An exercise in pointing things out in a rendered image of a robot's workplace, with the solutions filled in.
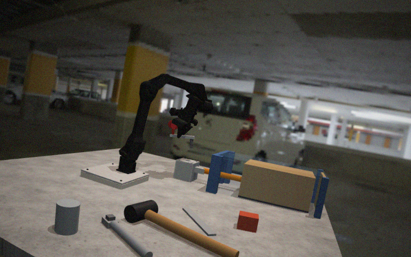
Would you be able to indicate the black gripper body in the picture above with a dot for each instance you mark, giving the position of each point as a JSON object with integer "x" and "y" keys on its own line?
{"x": 186, "y": 119}

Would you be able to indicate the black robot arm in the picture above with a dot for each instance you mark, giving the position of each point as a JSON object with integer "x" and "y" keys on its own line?
{"x": 148, "y": 91}

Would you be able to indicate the blue flat bar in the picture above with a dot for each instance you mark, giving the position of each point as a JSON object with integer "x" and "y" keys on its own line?
{"x": 211, "y": 170}

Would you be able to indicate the grey handle with square key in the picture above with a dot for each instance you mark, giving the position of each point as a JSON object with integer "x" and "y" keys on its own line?
{"x": 110, "y": 222}

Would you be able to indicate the dark grey cylinder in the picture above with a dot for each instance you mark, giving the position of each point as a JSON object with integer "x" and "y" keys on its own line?
{"x": 67, "y": 217}

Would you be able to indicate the black-headed mallet with wooden handle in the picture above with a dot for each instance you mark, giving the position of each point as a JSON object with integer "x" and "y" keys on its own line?
{"x": 149, "y": 210}

